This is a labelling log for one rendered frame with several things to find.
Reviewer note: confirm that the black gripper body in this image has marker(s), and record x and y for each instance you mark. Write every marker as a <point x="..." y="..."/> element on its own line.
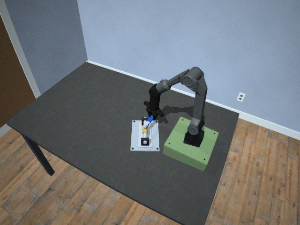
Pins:
<point x="154" y="109"/>

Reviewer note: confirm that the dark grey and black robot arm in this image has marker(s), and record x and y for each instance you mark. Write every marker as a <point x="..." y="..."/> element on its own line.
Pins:
<point x="193" y="79"/>

